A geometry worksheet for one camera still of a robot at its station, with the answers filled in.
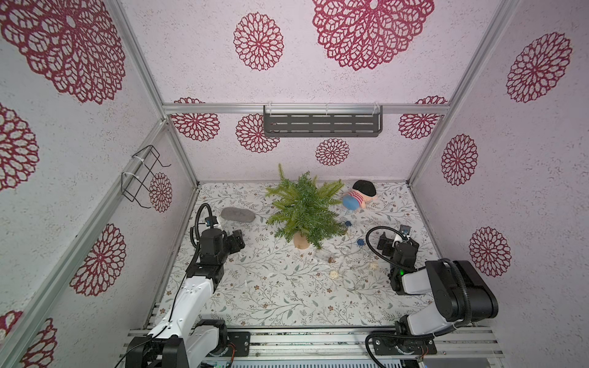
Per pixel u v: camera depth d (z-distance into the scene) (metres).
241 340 0.74
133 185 0.75
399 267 0.71
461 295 0.43
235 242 0.75
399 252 0.73
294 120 0.97
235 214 1.05
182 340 0.42
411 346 0.68
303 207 0.73
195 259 0.65
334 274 0.88
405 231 0.79
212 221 0.72
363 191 1.08
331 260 0.92
